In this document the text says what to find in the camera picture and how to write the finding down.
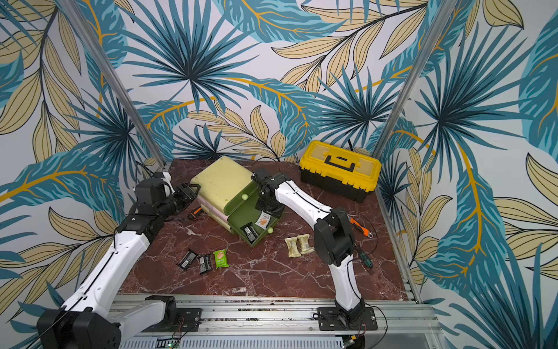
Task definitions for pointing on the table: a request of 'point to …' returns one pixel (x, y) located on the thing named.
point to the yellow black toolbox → (343, 171)
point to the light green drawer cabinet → (227, 195)
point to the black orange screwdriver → (192, 215)
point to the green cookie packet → (221, 258)
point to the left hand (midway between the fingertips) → (197, 191)
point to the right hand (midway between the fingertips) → (265, 210)
